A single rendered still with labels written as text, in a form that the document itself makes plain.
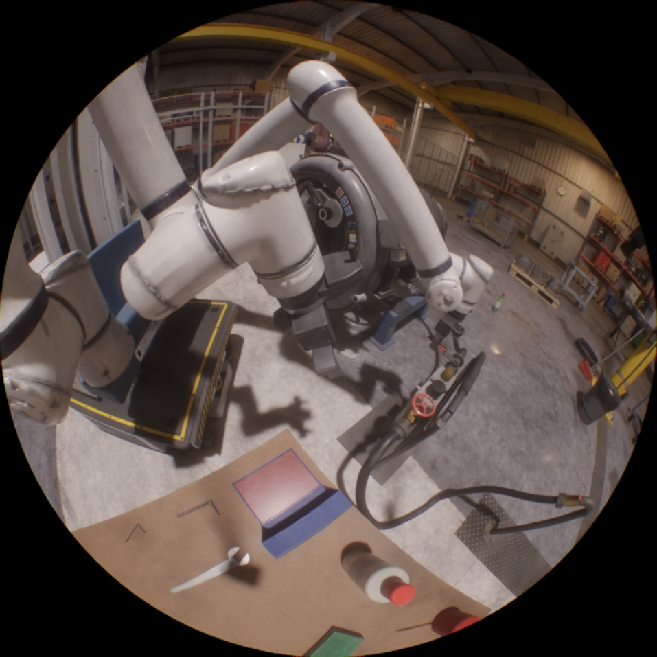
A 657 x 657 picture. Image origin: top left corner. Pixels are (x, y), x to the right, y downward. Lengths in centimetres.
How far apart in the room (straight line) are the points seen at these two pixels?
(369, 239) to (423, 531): 121
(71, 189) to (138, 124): 47
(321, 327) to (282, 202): 16
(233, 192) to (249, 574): 60
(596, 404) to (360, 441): 230
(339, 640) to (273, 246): 68
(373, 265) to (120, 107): 81
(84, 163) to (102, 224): 22
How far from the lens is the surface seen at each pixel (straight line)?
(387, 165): 45
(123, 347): 59
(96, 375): 60
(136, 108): 38
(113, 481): 132
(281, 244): 23
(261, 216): 21
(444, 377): 76
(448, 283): 48
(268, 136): 70
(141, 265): 25
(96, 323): 55
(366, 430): 108
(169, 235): 24
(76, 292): 50
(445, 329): 72
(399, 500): 108
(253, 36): 908
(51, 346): 40
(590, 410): 271
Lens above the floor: 98
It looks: 44 degrees down
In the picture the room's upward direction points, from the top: 11 degrees clockwise
